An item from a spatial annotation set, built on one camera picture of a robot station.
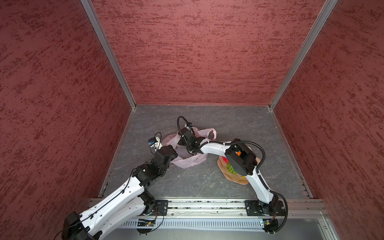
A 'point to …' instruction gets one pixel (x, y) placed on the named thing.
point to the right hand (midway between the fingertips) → (179, 140)
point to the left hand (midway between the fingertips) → (174, 149)
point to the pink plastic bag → (184, 158)
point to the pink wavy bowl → (236, 178)
